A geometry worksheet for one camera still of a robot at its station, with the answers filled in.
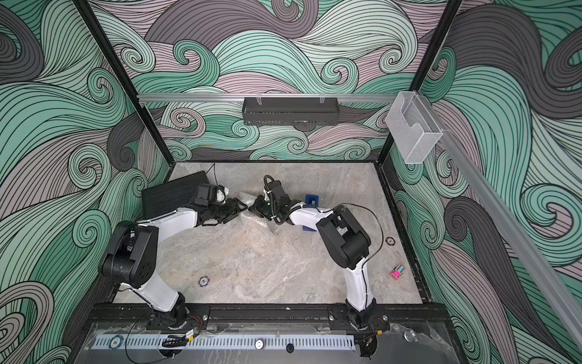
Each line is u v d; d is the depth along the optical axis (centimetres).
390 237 92
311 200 98
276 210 74
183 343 71
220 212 81
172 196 101
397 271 81
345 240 51
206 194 75
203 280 81
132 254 46
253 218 87
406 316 74
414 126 79
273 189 74
